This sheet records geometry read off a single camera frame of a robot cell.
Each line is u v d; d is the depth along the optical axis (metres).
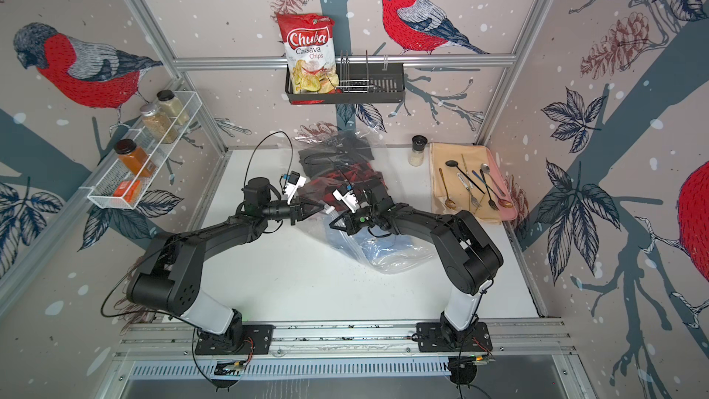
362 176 1.08
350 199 0.80
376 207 0.73
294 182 0.76
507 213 0.98
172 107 0.81
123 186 0.67
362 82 0.95
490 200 1.03
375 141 1.19
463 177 1.10
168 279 0.45
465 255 0.48
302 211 0.78
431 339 0.72
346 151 1.17
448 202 1.01
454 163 1.14
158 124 0.75
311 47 0.81
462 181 1.07
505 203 1.01
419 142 1.07
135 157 0.67
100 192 0.65
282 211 0.76
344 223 0.83
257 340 0.73
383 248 0.88
